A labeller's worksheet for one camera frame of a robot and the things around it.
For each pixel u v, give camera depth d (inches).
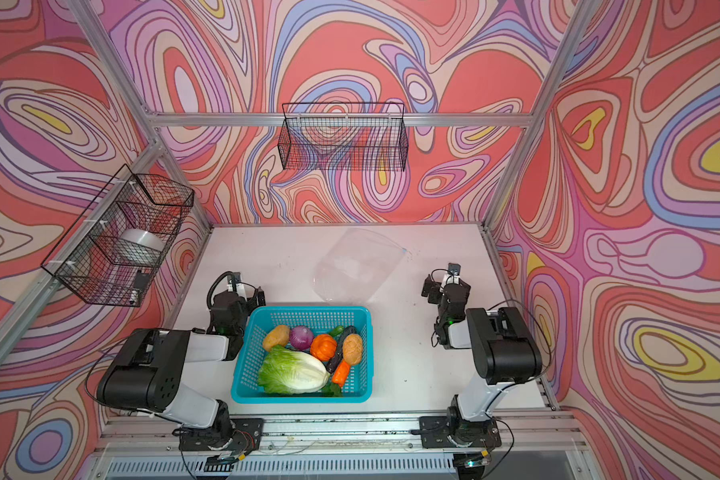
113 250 29.1
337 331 34.9
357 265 42.7
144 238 28.9
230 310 28.4
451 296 28.9
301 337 33.1
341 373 31.6
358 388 31.5
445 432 28.8
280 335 33.3
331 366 32.2
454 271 31.6
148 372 18.0
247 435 28.6
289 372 29.6
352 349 31.5
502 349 18.6
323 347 32.2
